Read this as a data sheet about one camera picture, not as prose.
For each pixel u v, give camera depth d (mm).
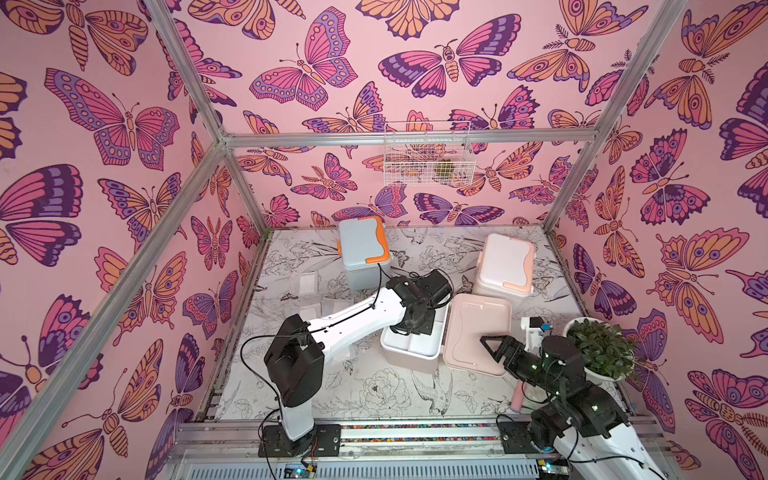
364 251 952
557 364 548
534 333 696
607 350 698
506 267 904
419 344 769
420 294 577
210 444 745
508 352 658
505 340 674
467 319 816
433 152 953
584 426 522
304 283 1044
